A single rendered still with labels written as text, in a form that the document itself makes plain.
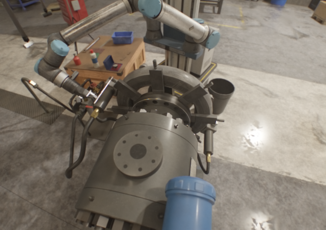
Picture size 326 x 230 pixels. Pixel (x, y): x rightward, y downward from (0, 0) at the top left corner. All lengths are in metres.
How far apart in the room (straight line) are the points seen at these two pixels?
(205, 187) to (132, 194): 0.28
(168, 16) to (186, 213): 1.00
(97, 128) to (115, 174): 1.35
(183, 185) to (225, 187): 1.19
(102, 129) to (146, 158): 1.36
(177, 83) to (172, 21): 0.40
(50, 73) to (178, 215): 0.90
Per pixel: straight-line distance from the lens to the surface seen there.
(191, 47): 1.54
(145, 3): 0.98
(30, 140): 2.36
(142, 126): 0.80
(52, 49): 0.99
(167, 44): 1.69
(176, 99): 1.05
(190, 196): 0.52
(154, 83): 0.99
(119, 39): 2.56
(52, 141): 2.18
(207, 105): 1.11
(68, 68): 2.32
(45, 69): 1.03
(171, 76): 0.97
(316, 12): 8.00
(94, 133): 1.98
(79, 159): 1.11
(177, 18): 1.12
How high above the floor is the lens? 1.53
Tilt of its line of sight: 48 degrees down
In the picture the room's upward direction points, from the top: straight up
